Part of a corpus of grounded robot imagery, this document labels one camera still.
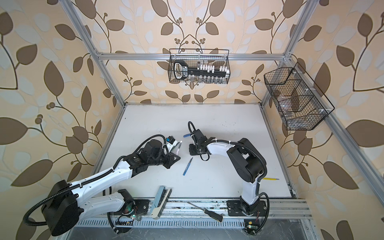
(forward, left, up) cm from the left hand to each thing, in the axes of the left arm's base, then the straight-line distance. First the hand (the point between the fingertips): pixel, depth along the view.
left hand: (180, 157), depth 79 cm
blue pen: (0, -3, -13) cm, 14 cm away
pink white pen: (+1, +2, +2) cm, 3 cm away
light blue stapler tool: (-17, +8, -10) cm, 21 cm away
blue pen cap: (+22, -1, -14) cm, 26 cm away
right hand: (+9, -5, -12) cm, 16 cm away
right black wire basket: (+20, -60, +22) cm, 67 cm away
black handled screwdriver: (-24, -16, -11) cm, 31 cm away
